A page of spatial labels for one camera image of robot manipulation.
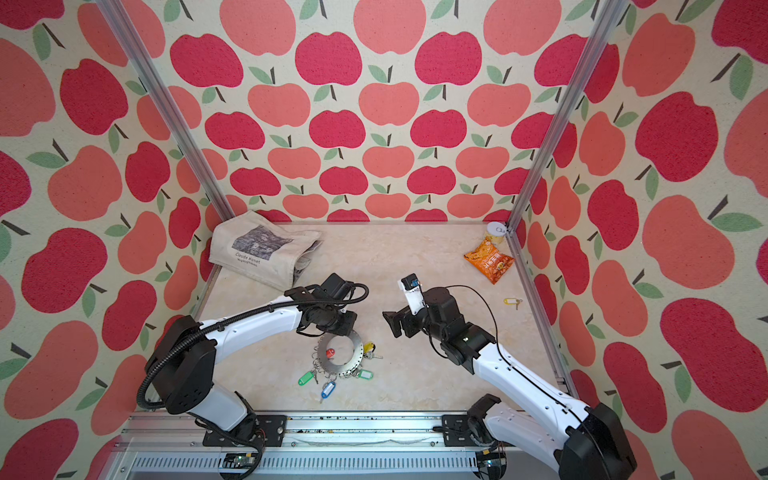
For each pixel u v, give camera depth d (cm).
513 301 98
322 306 65
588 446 39
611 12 69
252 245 104
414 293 68
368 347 88
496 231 111
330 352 87
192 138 96
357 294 73
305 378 84
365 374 84
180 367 44
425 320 67
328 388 81
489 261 104
